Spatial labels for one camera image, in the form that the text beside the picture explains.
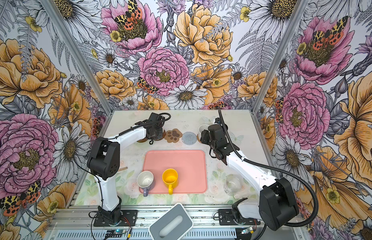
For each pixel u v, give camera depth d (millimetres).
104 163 520
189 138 1052
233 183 850
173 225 715
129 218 744
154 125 787
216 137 617
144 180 849
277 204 409
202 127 1001
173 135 1058
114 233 710
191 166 928
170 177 858
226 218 739
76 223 738
